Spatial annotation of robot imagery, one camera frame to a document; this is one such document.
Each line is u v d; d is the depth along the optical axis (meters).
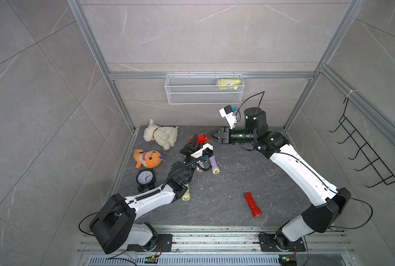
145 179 0.92
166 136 1.03
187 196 0.85
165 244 0.73
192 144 0.65
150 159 0.93
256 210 0.80
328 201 0.41
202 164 0.97
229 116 0.61
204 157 0.60
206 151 0.59
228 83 0.85
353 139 0.72
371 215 0.43
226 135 0.57
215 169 0.95
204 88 1.01
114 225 0.42
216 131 0.60
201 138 0.68
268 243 0.73
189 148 0.64
